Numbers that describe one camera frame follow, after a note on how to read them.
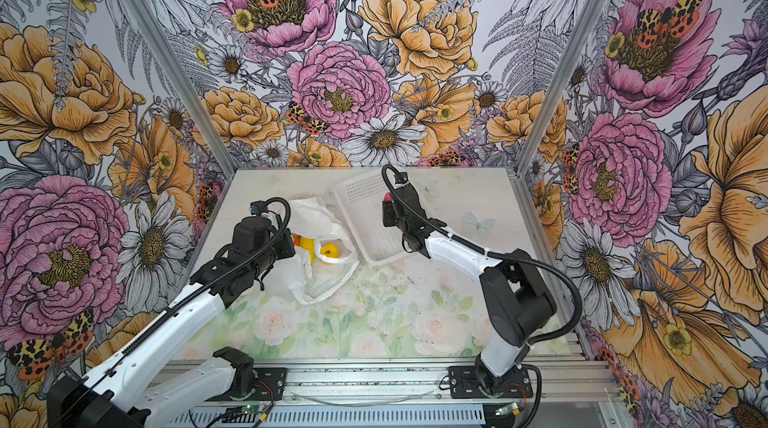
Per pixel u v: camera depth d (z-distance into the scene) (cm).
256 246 59
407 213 70
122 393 40
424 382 76
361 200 111
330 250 91
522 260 45
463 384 74
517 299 46
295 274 80
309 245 96
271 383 73
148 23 81
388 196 91
